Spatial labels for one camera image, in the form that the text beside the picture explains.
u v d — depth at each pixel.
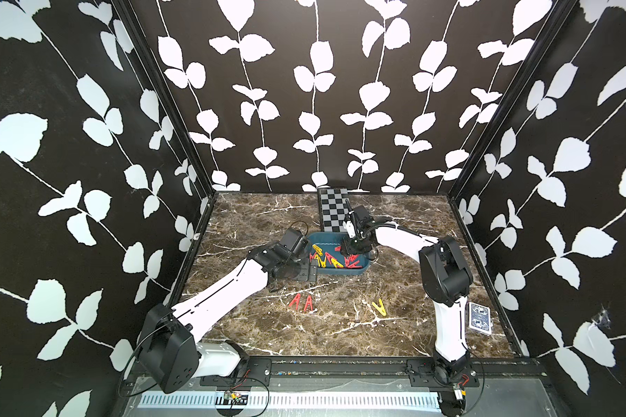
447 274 0.54
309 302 0.87
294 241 0.62
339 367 0.76
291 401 0.70
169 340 0.39
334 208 1.12
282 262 0.57
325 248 1.00
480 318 0.84
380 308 0.86
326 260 0.98
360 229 0.80
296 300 0.88
